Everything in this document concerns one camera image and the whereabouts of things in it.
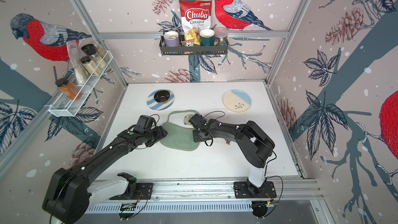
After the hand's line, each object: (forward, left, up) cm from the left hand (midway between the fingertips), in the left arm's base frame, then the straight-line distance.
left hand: (166, 131), depth 85 cm
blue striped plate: (+24, +15, -9) cm, 29 cm away
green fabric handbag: (0, -6, -8) cm, 10 cm away
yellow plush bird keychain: (+10, -10, -5) cm, 15 cm away
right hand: (0, -17, -9) cm, 19 cm away
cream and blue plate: (+29, -45, -10) cm, 54 cm away
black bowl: (+30, +9, -6) cm, 32 cm away
